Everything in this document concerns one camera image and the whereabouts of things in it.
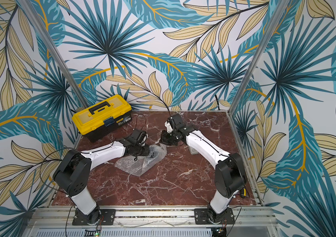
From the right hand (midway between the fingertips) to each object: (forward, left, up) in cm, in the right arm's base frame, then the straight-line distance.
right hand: (159, 140), depth 83 cm
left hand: (-2, +7, -11) cm, 13 cm away
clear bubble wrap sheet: (-8, +14, -15) cm, 22 cm away
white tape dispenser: (+1, -21, -14) cm, 25 cm away
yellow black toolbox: (+15, +39, +1) cm, 42 cm away
